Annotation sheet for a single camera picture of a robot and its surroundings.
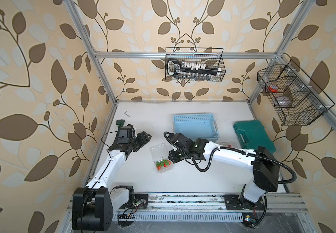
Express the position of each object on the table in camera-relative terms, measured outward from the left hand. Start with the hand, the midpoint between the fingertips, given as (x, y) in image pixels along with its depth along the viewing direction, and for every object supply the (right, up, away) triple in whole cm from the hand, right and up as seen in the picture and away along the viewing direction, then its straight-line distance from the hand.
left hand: (145, 136), depth 84 cm
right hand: (+14, -11, -4) cm, 18 cm away
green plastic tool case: (+70, 0, +12) cm, 71 cm away
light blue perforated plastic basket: (+34, +5, +21) cm, 40 cm away
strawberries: (+11, -16, +1) cm, 19 cm away
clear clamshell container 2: (+54, -7, +11) cm, 55 cm away
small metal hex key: (-22, +14, +30) cm, 40 cm away
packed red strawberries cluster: (+54, -8, +11) cm, 56 cm away
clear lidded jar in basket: (+73, +20, -11) cm, 77 cm away
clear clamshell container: (+8, -12, +8) cm, 17 cm away
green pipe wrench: (-22, +7, +21) cm, 32 cm away
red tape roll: (+73, +28, -3) cm, 78 cm away
